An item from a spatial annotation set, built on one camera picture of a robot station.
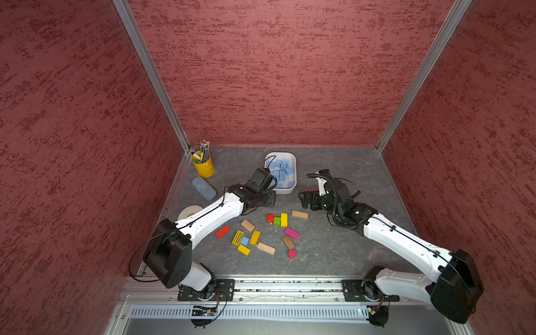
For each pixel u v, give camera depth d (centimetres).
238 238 85
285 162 112
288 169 107
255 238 85
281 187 105
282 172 107
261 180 64
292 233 89
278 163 110
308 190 71
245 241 85
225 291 74
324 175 70
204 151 100
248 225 89
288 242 85
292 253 82
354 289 74
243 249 83
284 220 92
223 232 88
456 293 40
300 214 94
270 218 91
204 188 100
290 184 103
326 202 67
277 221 90
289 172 107
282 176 107
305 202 72
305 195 71
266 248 84
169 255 42
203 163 100
